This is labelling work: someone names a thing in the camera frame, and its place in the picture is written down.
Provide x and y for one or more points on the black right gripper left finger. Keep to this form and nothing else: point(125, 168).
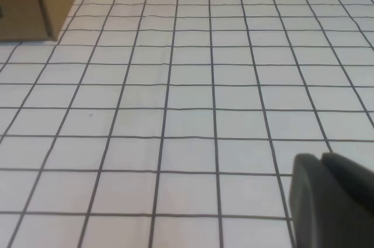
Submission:
point(310, 182)

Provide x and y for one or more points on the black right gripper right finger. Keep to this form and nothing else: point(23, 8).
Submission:
point(356, 182)

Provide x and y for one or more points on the white grid tablecloth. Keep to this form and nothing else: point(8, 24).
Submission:
point(175, 123)

